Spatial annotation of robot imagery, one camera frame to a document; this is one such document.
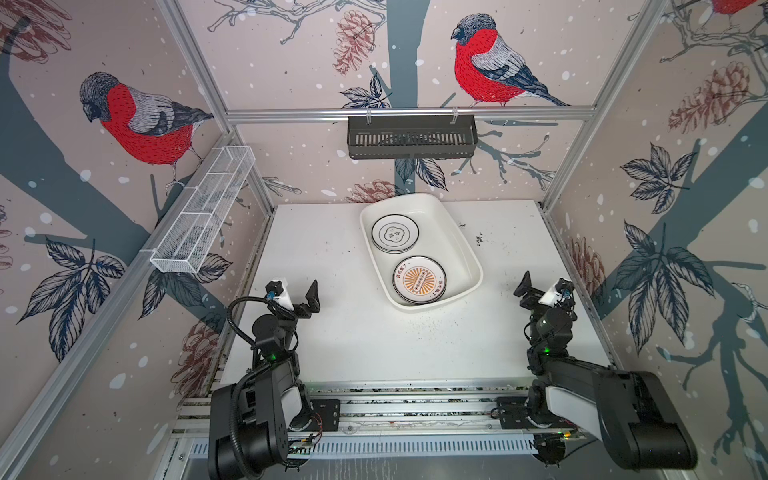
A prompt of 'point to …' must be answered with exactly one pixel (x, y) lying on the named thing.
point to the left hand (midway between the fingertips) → (298, 282)
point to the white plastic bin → (440, 237)
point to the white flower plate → (394, 233)
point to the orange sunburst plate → (419, 279)
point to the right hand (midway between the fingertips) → (543, 281)
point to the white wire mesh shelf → (186, 243)
